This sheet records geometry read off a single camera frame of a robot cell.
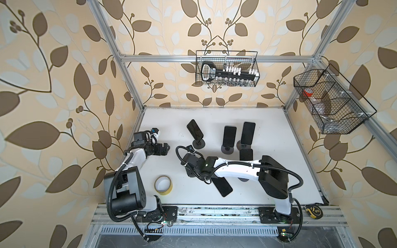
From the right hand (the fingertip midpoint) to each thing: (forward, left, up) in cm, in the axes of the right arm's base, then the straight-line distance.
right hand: (191, 165), depth 85 cm
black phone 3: (+18, -3, +8) cm, 20 cm away
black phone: (-10, -17, -5) cm, 21 cm away
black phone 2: (+2, -30, +7) cm, 31 cm away
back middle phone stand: (+13, -22, -7) cm, 27 cm away
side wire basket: (+14, -72, +28) cm, 79 cm away
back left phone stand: (+16, -5, -6) cm, 18 cm away
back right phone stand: (+14, -31, -6) cm, 35 cm away
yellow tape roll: (-12, +15, -7) cm, 21 cm away
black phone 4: (+14, -23, +7) cm, 28 cm away
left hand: (+12, +20, +3) cm, 23 cm away
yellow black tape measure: (-24, -60, -4) cm, 65 cm away
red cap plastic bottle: (+32, -70, +22) cm, 80 cm away
